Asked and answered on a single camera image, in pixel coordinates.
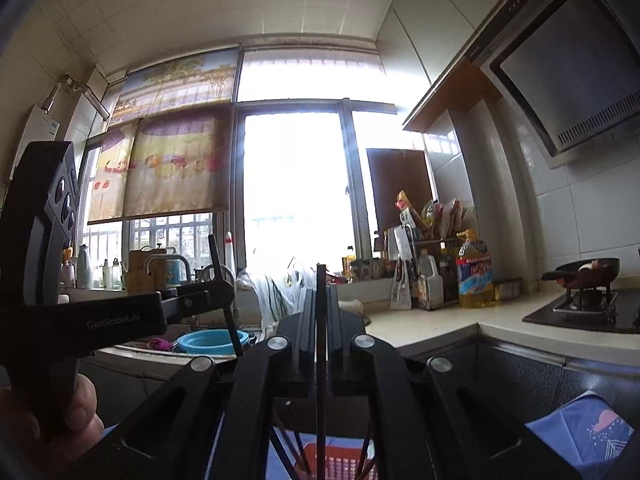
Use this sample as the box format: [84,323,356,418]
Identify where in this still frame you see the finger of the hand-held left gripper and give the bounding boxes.
[150,280,221,296]
[161,287,236,325]

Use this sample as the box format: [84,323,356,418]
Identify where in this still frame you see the pink plastic chopstick holder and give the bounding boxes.
[295,442,376,480]

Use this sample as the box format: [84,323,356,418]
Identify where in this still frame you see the person's left hand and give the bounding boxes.
[0,377,105,461]

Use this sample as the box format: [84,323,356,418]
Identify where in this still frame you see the white red cap bottle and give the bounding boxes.
[224,231,237,281]

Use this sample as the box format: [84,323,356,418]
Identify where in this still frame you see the steel faucet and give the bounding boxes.
[194,265,236,286]
[143,253,192,291]

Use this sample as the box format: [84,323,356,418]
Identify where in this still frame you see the white plastic jug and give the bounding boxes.
[417,249,445,311]

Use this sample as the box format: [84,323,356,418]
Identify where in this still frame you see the dark kitchen cabinets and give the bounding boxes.
[95,322,640,441]

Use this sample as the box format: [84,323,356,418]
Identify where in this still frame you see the palm print window blind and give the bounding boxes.
[107,50,242,127]

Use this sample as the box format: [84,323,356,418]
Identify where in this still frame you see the kitchen window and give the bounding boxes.
[80,35,461,301]

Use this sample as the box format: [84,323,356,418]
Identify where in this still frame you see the clear plastic bag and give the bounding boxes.
[237,257,321,331]

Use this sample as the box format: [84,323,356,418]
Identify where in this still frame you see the single dark chopstick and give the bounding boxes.
[207,234,244,358]
[316,262,328,478]

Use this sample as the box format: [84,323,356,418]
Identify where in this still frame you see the wooden cutting board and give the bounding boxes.
[128,246,168,293]

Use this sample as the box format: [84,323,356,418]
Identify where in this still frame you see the metal tin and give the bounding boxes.
[495,277,524,302]

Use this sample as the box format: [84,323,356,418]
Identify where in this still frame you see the blue printed tablecloth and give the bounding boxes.
[267,390,636,480]

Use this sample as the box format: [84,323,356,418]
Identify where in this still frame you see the colourful printed cup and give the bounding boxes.
[162,258,189,287]

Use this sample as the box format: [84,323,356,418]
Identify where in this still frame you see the dark brown board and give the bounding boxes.
[366,147,438,246]

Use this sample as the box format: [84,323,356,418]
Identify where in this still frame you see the white water heater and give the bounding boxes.
[12,104,60,171]

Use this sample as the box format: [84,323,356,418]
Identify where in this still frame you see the black gas stove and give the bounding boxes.
[522,285,640,335]

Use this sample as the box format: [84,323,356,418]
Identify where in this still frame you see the steel sink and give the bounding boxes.
[92,327,263,361]

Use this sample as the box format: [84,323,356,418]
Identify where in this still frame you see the green onions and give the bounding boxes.
[264,277,288,323]

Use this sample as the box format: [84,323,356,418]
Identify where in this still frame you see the pile of snack packets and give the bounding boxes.
[396,190,478,241]

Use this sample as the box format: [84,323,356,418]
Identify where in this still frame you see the row of condiment jars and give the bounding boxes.
[341,245,396,283]

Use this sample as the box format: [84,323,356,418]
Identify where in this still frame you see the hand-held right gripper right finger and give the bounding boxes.
[327,282,583,480]

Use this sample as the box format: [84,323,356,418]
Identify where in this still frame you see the pale thermos flask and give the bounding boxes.
[76,243,94,289]

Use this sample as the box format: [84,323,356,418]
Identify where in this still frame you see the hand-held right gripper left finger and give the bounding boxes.
[75,287,317,480]

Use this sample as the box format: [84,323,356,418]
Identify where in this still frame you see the wooden wall cabinet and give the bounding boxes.
[375,0,551,133]

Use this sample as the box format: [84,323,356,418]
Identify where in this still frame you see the blue plastic basin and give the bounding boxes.
[176,329,250,355]

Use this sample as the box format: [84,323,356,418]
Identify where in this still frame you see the metal exhaust pipe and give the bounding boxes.
[42,74,110,121]

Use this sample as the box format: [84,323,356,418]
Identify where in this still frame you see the metal condiment rack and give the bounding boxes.
[385,225,466,311]

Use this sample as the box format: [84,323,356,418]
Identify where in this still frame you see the yellow cooking oil bottle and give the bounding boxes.
[456,229,496,309]

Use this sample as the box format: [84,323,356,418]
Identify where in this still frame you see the steel range hood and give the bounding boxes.
[470,0,640,170]

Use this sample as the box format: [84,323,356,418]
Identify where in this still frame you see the steel cleaver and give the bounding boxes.
[394,225,414,261]

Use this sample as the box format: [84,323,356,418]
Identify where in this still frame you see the fruit print roller blind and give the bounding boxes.
[87,105,235,225]

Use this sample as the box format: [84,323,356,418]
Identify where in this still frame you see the bundle of wooden chopsticks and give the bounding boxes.
[270,425,376,478]

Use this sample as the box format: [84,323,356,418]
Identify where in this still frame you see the red frying pan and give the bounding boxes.
[541,258,621,288]

